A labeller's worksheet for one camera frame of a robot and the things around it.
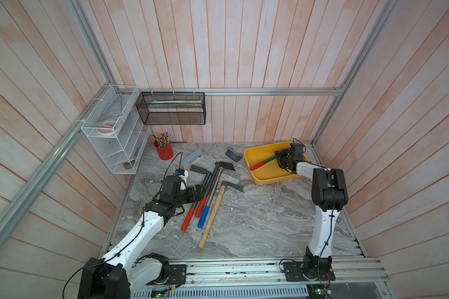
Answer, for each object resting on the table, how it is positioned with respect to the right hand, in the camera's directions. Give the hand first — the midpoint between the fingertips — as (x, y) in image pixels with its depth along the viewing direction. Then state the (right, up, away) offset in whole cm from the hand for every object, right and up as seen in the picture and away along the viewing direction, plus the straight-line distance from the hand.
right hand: (273, 151), depth 108 cm
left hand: (-42, -20, -25) cm, 53 cm away
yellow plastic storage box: (-2, -12, -3) cm, 13 cm away
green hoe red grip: (-12, -8, -8) cm, 16 cm away
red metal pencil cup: (-66, -1, +7) cm, 66 cm away
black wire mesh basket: (-59, +24, -5) cm, 64 cm away
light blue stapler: (-49, -5, -1) cm, 49 cm away
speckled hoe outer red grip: (-44, -11, -4) cm, 46 cm away
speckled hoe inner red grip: (-31, -8, -1) cm, 32 cm away
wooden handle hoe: (-30, -19, -10) cm, 36 cm away
